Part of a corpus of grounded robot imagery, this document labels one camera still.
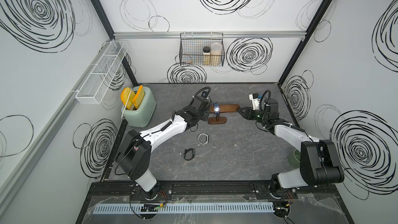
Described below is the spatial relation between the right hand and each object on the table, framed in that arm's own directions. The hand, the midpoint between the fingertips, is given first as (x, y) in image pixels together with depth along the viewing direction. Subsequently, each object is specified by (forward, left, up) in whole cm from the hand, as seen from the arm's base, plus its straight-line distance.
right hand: (239, 110), depth 87 cm
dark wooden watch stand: (+2, +8, 0) cm, 9 cm away
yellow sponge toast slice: (+1, +63, +6) cm, 63 cm away
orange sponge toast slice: (+2, +56, +8) cm, 57 cm away
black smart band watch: (-19, +29, -14) cm, 37 cm away
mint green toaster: (-4, +56, -2) cm, 56 cm away
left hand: (0, +20, +1) cm, 21 cm away
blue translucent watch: (0, +13, +1) cm, 13 cm away
